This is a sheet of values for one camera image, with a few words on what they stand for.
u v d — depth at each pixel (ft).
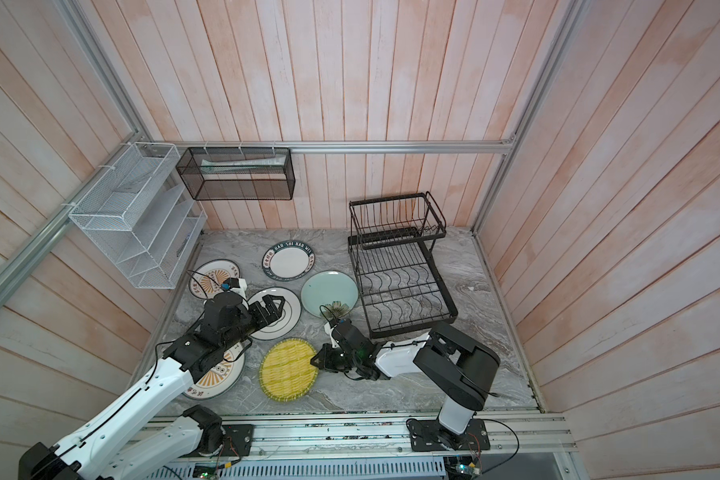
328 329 2.73
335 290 3.31
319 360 2.74
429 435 2.40
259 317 2.25
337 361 2.50
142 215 2.40
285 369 2.76
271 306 2.30
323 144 3.19
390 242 2.90
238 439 2.40
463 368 1.56
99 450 1.34
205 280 3.45
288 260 3.65
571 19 2.26
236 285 2.33
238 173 3.41
